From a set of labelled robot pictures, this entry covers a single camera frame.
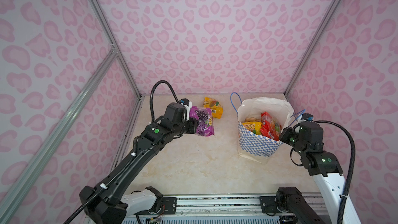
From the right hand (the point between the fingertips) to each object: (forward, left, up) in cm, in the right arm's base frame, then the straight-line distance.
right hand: (283, 127), depth 71 cm
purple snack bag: (+4, +36, +2) cm, 36 cm away
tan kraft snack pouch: (+19, +7, -21) cm, 29 cm away
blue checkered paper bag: (-5, +13, -9) cm, 16 cm away
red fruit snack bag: (+4, +3, -6) cm, 8 cm away
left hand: (+2, +39, +3) cm, 39 cm away
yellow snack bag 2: (+6, +10, -9) cm, 15 cm away
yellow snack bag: (+27, +29, -19) cm, 44 cm away
